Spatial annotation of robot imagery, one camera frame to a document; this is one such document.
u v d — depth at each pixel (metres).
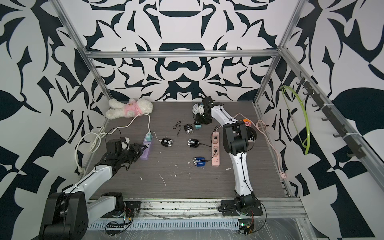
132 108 1.05
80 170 0.88
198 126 1.02
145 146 0.86
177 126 1.02
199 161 0.88
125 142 0.72
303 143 0.70
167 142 0.94
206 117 0.90
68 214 0.41
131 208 0.74
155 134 0.94
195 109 1.10
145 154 0.89
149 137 0.92
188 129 1.02
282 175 0.88
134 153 0.78
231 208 0.74
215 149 0.86
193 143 0.95
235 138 0.62
